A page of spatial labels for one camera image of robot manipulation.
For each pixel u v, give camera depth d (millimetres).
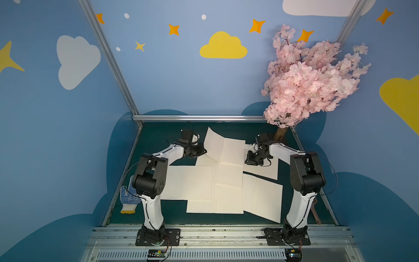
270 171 954
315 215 801
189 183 911
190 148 814
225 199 861
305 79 609
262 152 785
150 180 516
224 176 957
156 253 718
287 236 668
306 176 533
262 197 876
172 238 739
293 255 729
